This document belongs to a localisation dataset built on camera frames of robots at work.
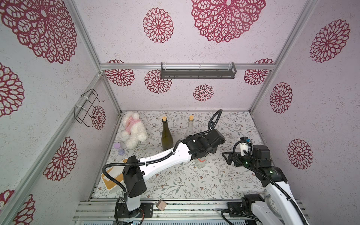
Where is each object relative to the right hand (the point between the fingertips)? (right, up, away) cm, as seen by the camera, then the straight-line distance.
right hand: (228, 152), depth 77 cm
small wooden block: (-37, -27, -2) cm, 46 cm away
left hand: (-11, +6, -1) cm, 13 cm away
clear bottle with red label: (-13, -9, +13) cm, 21 cm away
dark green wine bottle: (-34, +9, +6) cm, 36 cm away
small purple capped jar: (-67, -3, +18) cm, 69 cm away
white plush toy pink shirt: (-58, +10, +22) cm, 63 cm away
